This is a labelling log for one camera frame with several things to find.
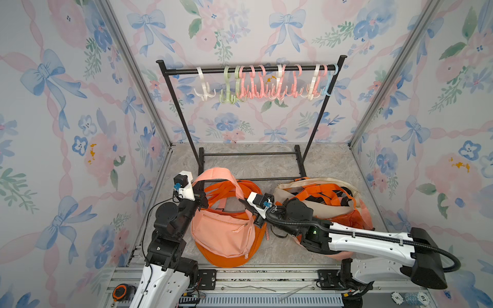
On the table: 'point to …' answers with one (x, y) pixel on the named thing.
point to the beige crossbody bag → (320, 206)
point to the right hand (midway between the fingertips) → (243, 196)
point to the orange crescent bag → (247, 188)
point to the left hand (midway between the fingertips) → (203, 177)
